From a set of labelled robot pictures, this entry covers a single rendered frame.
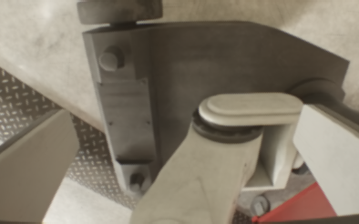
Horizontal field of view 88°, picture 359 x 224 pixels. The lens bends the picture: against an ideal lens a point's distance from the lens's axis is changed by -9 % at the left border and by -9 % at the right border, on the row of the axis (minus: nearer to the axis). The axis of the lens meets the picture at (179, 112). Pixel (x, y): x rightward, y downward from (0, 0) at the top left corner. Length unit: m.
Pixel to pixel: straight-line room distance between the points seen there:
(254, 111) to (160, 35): 0.25
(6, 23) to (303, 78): 0.87
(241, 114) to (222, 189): 0.14
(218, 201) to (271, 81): 0.35
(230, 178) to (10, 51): 0.77
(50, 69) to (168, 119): 0.44
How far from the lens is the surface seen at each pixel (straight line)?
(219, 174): 0.31
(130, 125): 0.53
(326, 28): 0.78
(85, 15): 0.49
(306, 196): 0.94
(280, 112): 0.39
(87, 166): 0.90
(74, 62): 0.73
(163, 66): 0.48
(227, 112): 0.36
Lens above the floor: 0.63
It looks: 61 degrees down
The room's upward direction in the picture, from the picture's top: 180 degrees counter-clockwise
